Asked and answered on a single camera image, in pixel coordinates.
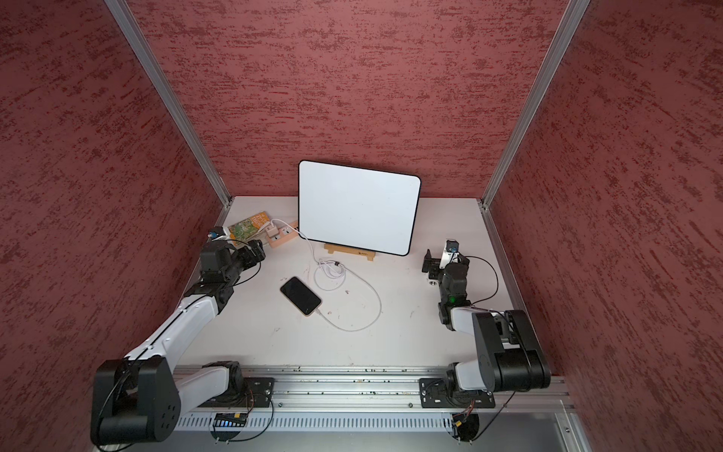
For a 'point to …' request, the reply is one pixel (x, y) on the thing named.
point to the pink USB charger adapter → (272, 231)
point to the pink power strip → (284, 234)
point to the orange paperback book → (251, 229)
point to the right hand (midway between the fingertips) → (441, 253)
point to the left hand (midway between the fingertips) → (249, 251)
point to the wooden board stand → (331, 249)
